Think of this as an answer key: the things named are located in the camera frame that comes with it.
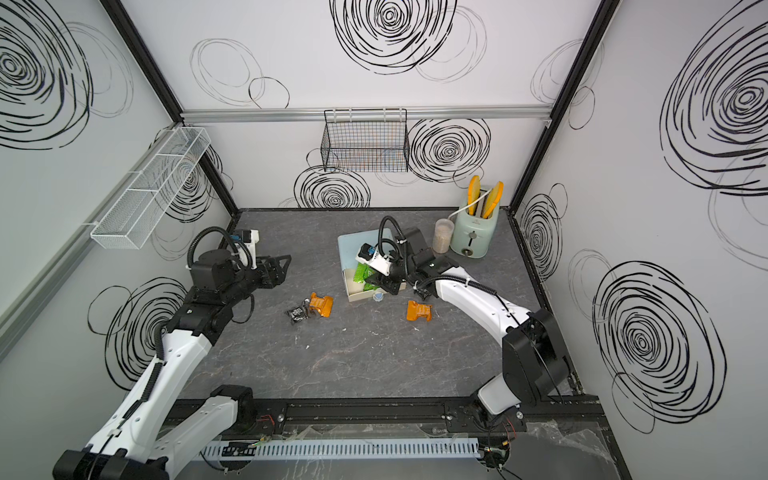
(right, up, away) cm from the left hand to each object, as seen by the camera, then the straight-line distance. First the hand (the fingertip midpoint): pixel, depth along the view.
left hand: (279, 257), depth 76 cm
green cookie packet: (+21, -5, +3) cm, 22 cm away
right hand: (+24, -4, +5) cm, 25 cm away
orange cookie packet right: (+36, -18, +16) cm, 44 cm away
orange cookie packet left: (+8, -16, +17) cm, 25 cm away
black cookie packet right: (+39, -13, +19) cm, 45 cm away
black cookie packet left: (0, -19, +15) cm, 24 cm away
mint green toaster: (+55, +6, +20) cm, 59 cm away
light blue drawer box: (+16, +2, +16) cm, 22 cm away
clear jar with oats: (+47, +6, +26) cm, 54 cm away
